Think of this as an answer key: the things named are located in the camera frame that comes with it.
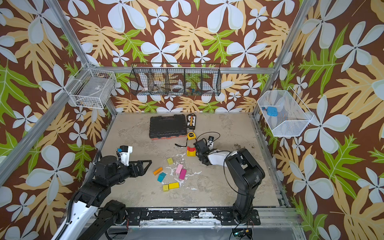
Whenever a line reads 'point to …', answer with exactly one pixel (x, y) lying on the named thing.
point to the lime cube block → (170, 161)
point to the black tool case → (162, 127)
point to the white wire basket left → (91, 88)
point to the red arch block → (191, 149)
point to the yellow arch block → (191, 153)
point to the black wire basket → (200, 79)
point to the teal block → (161, 177)
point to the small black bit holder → (191, 121)
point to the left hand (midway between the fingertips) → (145, 160)
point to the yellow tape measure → (191, 135)
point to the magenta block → (182, 174)
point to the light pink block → (179, 168)
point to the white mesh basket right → (285, 114)
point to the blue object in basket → (272, 111)
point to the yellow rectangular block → (174, 185)
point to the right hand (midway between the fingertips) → (204, 151)
